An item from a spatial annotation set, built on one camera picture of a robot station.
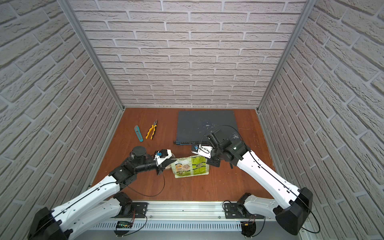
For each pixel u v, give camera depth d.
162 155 0.61
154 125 1.07
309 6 0.69
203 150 0.61
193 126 1.04
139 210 0.75
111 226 0.70
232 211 0.73
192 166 0.76
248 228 0.69
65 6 0.70
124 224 0.72
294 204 0.38
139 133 1.03
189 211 0.75
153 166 0.64
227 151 0.50
